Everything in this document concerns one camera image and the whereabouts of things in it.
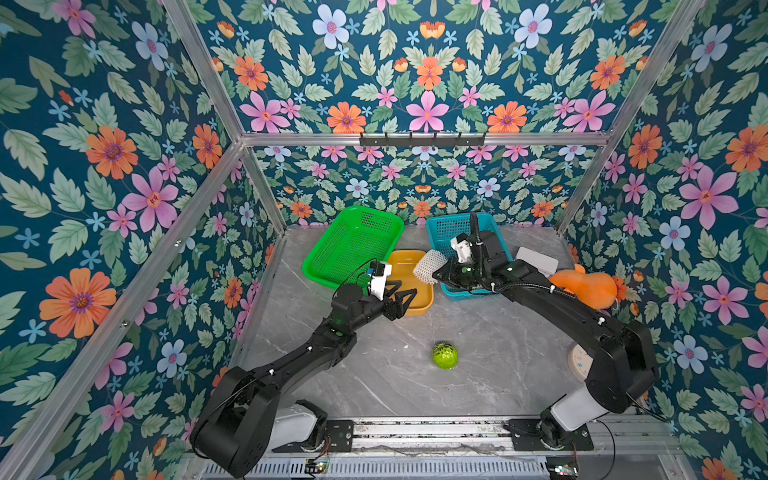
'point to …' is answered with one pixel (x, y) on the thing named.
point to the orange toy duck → (594, 290)
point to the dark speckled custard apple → (445, 355)
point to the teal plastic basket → (443, 227)
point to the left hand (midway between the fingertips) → (409, 287)
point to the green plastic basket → (356, 238)
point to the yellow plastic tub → (403, 264)
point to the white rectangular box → (544, 263)
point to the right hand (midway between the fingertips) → (439, 268)
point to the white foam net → (427, 264)
